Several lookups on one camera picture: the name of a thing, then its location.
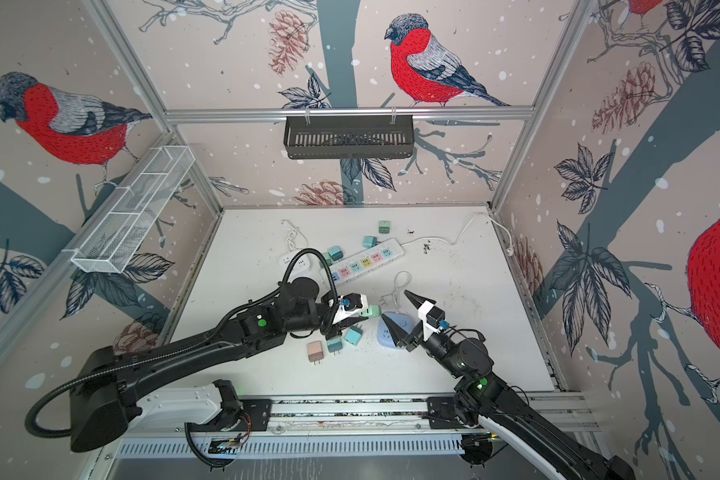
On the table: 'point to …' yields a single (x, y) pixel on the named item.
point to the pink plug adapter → (315, 351)
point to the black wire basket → (348, 137)
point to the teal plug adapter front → (335, 345)
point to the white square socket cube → (301, 264)
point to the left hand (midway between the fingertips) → (363, 311)
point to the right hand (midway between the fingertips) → (393, 307)
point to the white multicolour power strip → (355, 265)
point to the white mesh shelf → (123, 221)
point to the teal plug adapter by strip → (369, 241)
